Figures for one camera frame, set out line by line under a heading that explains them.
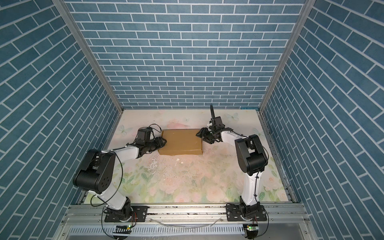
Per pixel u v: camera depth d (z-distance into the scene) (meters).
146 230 0.77
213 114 0.86
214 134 0.76
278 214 0.75
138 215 0.73
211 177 0.86
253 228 0.74
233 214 0.74
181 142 0.94
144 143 0.76
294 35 0.81
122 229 0.72
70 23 0.74
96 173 0.47
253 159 0.53
